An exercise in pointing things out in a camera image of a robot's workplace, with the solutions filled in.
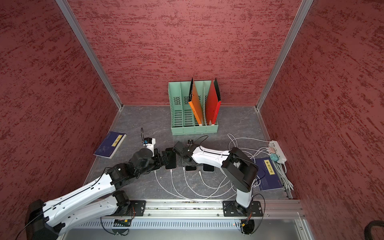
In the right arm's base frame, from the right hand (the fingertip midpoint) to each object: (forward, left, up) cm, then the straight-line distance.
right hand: (189, 164), depth 88 cm
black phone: (-3, 0, +2) cm, 4 cm away
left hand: (-1, +13, +14) cm, 19 cm away
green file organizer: (+35, +5, 0) cm, 35 cm away
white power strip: (+7, -57, 0) cm, 58 cm away
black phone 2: (-2, -11, -1) cm, 11 cm away
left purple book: (+13, +52, +2) cm, 54 cm away
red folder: (+36, -16, +14) cm, 42 cm away
